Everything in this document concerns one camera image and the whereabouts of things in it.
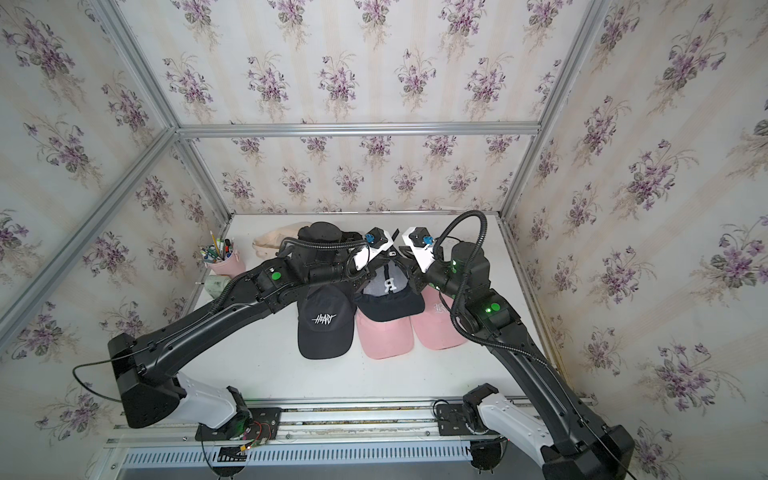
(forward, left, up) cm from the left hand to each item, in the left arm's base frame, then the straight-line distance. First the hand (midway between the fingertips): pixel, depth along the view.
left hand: (388, 257), depth 67 cm
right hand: (+1, -4, +1) cm, 4 cm away
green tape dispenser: (+9, +53, -25) cm, 59 cm away
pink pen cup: (+18, +54, -24) cm, 62 cm away
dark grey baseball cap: (-1, +18, -29) cm, 35 cm away
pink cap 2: (-3, -15, -30) cm, 34 cm away
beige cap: (+29, +43, -30) cm, 60 cm away
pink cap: (-6, 0, -33) cm, 33 cm away
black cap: (-1, 0, -16) cm, 16 cm away
